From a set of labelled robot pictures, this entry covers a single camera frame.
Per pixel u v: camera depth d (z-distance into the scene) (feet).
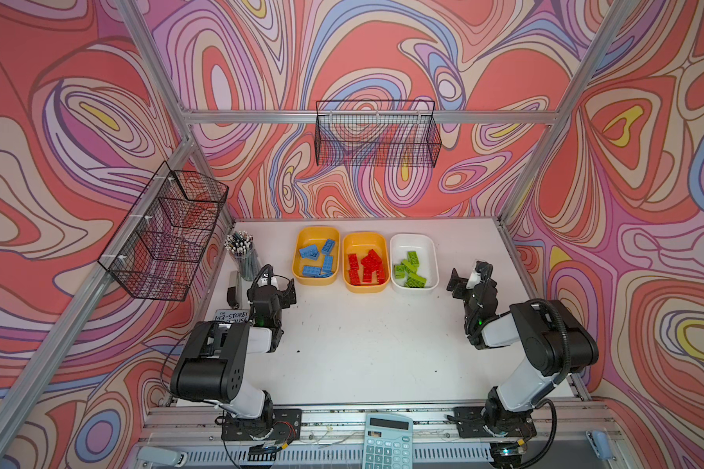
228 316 2.98
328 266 3.43
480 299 2.56
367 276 3.31
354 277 3.26
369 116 2.90
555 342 1.54
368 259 3.42
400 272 3.25
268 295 2.36
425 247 3.51
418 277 3.31
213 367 1.47
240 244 2.91
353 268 3.37
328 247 3.54
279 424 2.41
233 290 3.06
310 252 3.38
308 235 3.56
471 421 2.40
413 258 3.43
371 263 3.35
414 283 3.23
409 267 3.34
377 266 3.29
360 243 3.57
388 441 2.27
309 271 3.32
